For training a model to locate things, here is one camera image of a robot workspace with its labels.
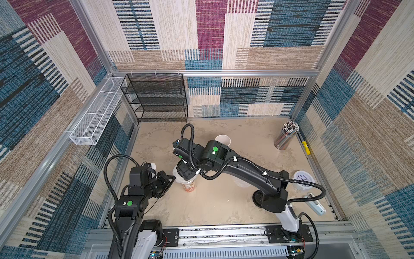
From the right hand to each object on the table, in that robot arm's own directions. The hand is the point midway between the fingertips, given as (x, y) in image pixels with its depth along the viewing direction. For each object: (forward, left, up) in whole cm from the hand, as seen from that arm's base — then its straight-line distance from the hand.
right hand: (191, 168), depth 71 cm
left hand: (-2, +7, -4) cm, 8 cm away
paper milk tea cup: (-3, +2, -11) cm, 11 cm away
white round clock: (+6, -59, -21) cm, 63 cm away
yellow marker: (+28, -71, -26) cm, 80 cm away
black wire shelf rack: (+55, +27, -4) cm, 61 cm away
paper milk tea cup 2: (+21, -16, -7) cm, 27 cm away
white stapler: (-9, -59, -21) cm, 63 cm away
